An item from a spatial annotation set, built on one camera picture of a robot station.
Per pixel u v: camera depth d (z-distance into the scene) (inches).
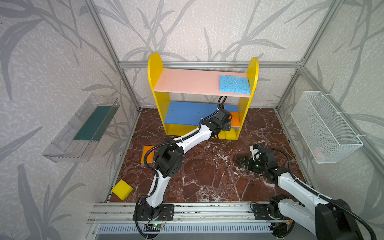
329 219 15.9
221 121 27.8
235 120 36.1
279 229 29.0
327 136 24.9
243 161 30.3
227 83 29.1
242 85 29.4
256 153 30.5
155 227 27.7
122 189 31.8
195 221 28.6
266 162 26.2
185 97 46.8
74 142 25.2
